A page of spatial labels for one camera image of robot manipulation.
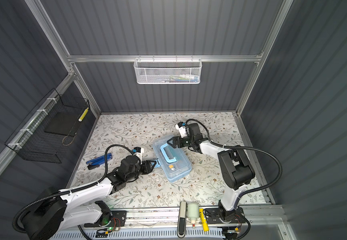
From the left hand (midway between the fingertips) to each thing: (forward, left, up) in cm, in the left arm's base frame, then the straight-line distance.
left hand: (155, 162), depth 84 cm
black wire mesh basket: (+1, +52, +24) cm, 57 cm away
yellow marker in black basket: (+21, +38, +19) cm, 48 cm away
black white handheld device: (-28, -13, -7) cm, 31 cm away
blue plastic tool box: (-2, -11, +3) cm, 11 cm away
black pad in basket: (+15, +45, +20) cm, 51 cm away
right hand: (+13, -11, +1) cm, 17 cm away
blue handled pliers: (+6, +38, -8) cm, 39 cm away
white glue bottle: (-26, -18, -1) cm, 32 cm away
